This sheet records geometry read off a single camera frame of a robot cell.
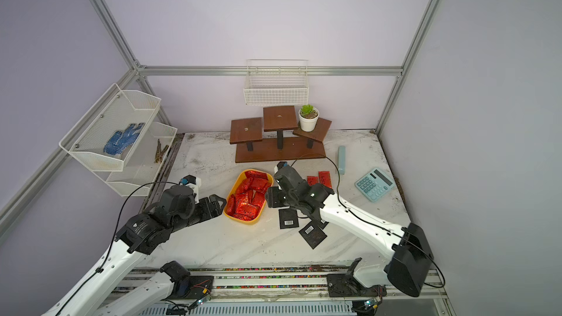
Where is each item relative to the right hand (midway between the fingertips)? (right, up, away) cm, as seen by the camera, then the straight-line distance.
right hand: (274, 198), depth 77 cm
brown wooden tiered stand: (0, +24, +27) cm, 36 cm away
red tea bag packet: (+22, +4, +24) cm, 33 cm away
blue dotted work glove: (-55, +20, -1) cm, 58 cm away
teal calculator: (+45, +2, +21) cm, 50 cm away
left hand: (-18, -2, -5) cm, 19 cm away
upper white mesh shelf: (-60, +23, -1) cm, 64 cm away
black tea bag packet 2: (+15, -16, +8) cm, 24 cm away
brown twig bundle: (-52, +17, +17) cm, 57 cm away
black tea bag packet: (+5, -11, +12) cm, 18 cm away
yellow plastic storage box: (-13, -2, +14) cm, 19 cm away
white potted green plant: (+14, +32, +16) cm, 38 cm away
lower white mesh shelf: (-57, +12, +15) cm, 60 cm away
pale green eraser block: (+32, +13, +29) cm, 45 cm away
